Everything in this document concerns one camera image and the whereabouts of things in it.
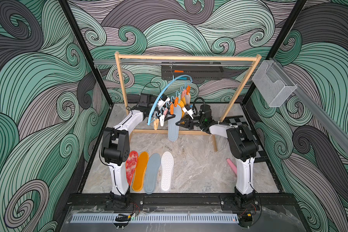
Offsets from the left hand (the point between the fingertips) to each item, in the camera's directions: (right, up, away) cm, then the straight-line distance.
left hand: (172, 111), depth 87 cm
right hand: (+3, -8, +1) cm, 8 cm away
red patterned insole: (-25, -31, +1) cm, 40 cm away
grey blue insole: (-11, -33, 0) cm, 34 cm away
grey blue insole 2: (+1, -11, -1) cm, 11 cm away
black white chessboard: (+48, -6, +18) cm, 52 cm away
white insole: (-3, -33, -1) cm, 33 cm away
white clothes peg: (-5, -5, -17) cm, 19 cm away
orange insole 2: (+6, +5, -4) cm, 9 cm away
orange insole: (-20, -40, -7) cm, 45 cm away
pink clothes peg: (-4, 0, -15) cm, 16 cm away
